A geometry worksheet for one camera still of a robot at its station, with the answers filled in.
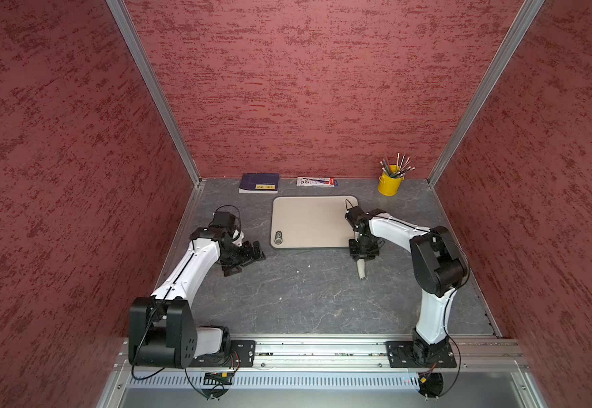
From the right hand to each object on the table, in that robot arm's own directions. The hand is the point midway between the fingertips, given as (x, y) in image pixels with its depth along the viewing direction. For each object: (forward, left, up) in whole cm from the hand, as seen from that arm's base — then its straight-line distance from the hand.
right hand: (360, 260), depth 94 cm
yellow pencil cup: (+35, -18, +4) cm, 40 cm away
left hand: (-6, +38, +10) cm, 40 cm away
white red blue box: (+41, +15, +2) cm, 43 cm away
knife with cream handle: (-4, +1, +1) cm, 4 cm away
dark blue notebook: (+41, +42, +2) cm, 59 cm away
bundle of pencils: (+40, -24, +12) cm, 47 cm away
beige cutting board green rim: (+19, +18, 0) cm, 26 cm away
